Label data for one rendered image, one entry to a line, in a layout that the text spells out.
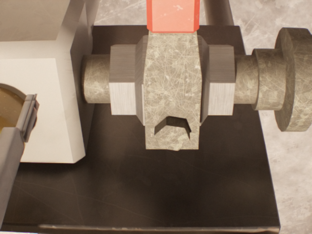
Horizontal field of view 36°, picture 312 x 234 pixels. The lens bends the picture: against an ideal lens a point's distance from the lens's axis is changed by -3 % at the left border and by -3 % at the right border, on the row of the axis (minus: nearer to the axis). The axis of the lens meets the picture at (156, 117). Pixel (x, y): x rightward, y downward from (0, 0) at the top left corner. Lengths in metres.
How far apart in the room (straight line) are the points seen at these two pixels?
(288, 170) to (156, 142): 0.74
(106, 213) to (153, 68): 0.08
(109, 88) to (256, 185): 0.09
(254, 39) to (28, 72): 0.57
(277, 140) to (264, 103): 0.65
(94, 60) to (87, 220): 0.08
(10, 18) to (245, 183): 0.15
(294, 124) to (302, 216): 0.84
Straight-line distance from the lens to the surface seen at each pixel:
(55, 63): 0.23
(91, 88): 0.26
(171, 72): 0.22
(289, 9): 0.75
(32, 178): 0.28
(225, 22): 0.42
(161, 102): 0.23
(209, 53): 0.26
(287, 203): 1.05
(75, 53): 0.25
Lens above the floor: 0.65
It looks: 49 degrees down
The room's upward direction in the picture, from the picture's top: 178 degrees counter-clockwise
